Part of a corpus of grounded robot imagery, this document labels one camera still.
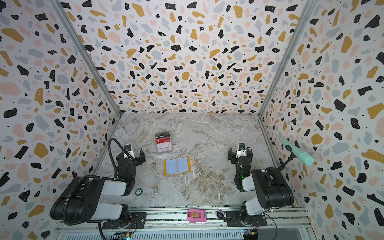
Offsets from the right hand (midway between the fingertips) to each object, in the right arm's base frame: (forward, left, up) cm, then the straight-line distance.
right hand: (241, 145), depth 90 cm
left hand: (-4, +63, +1) cm, 63 cm away
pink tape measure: (-36, +26, -7) cm, 45 cm away
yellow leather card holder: (-9, +39, -10) cm, 41 cm away
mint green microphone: (-19, -19, +22) cm, 35 cm away
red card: (+7, +50, -6) cm, 51 cm away
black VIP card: (+10, +51, -4) cm, 52 cm away
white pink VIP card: (+3, +49, -8) cm, 49 cm away
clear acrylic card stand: (+6, +44, -7) cm, 45 cm away
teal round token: (-25, +58, -10) cm, 64 cm away
